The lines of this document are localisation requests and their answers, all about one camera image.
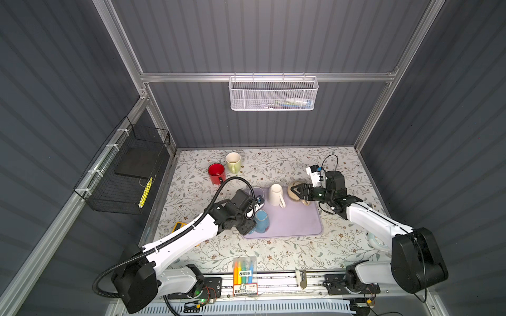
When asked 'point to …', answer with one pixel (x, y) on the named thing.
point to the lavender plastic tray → (295, 220)
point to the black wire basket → (123, 175)
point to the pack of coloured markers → (244, 276)
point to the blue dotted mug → (261, 222)
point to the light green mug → (233, 160)
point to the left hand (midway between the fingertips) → (247, 217)
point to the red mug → (217, 173)
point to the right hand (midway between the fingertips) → (297, 190)
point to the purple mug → (258, 191)
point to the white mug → (275, 195)
